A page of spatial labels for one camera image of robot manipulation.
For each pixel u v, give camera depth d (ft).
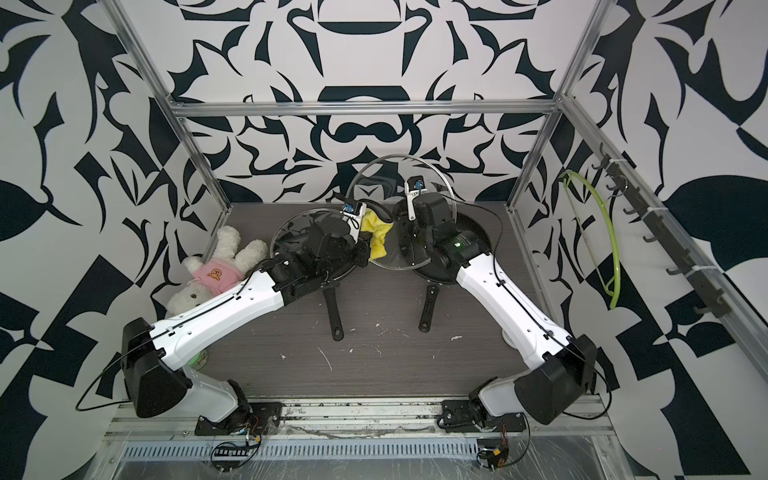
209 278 2.94
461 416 2.44
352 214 2.02
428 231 1.78
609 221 2.30
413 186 2.09
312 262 1.77
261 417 2.42
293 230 3.87
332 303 2.78
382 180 3.10
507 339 2.81
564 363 1.34
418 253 3.26
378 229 2.34
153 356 1.32
